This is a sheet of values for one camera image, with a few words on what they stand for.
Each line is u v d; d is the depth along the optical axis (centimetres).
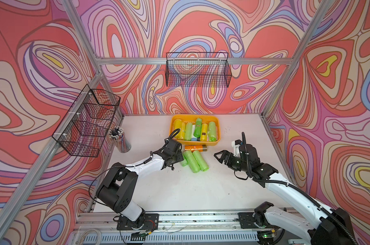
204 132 99
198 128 102
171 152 70
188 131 105
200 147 96
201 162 91
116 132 89
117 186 46
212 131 98
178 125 104
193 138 101
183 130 105
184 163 91
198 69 96
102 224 74
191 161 91
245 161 59
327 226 39
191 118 114
